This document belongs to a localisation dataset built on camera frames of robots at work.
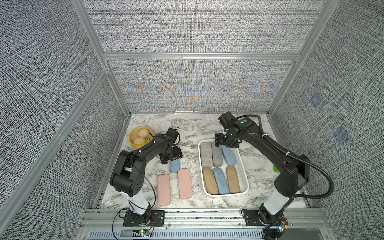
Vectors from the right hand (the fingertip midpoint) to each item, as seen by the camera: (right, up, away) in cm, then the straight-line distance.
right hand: (221, 141), depth 81 cm
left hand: (-24, -11, +9) cm, 28 cm away
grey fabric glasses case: (-1, -12, +4) cm, 13 cm away
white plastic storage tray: (+3, -18, +7) cm, 19 cm away
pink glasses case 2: (-31, -27, -1) cm, 41 cm away
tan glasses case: (-6, -23, -1) cm, 24 cm away
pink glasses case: (-20, -24, +2) cm, 32 cm away
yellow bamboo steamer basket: (-56, +3, +22) cm, 60 cm away
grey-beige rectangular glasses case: (-7, -9, +7) cm, 13 cm away
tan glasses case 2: (+7, -22, +2) cm, 23 cm away
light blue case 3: (-26, -16, +8) cm, 32 cm away
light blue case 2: (0, -24, 0) cm, 24 cm away
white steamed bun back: (-49, +4, +21) cm, 53 cm away
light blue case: (+7, -11, +11) cm, 17 cm away
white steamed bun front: (-50, -1, +16) cm, 53 cm away
